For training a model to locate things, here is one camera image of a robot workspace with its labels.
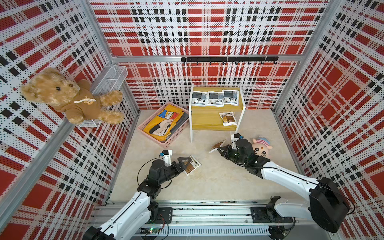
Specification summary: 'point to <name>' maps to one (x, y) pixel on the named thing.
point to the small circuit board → (154, 230)
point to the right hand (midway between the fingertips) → (218, 149)
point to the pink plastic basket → (183, 122)
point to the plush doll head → (261, 146)
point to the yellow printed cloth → (162, 126)
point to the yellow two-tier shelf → (208, 118)
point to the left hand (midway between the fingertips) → (190, 161)
